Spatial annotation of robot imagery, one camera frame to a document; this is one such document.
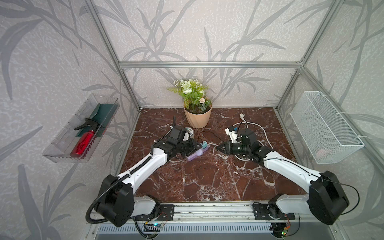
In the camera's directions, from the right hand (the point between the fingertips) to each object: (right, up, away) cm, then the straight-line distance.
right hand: (216, 147), depth 79 cm
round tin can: (-15, +7, -12) cm, 20 cm away
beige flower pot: (-10, +14, +19) cm, 26 cm away
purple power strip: (-10, -3, -1) cm, 10 cm away
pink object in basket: (+50, -1, -9) cm, 51 cm away
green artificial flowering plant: (-13, +31, +10) cm, 35 cm away
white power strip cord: (+23, +18, +35) cm, 46 cm away
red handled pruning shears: (-55, +6, -19) cm, 59 cm away
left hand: (-8, 0, +1) cm, 8 cm away
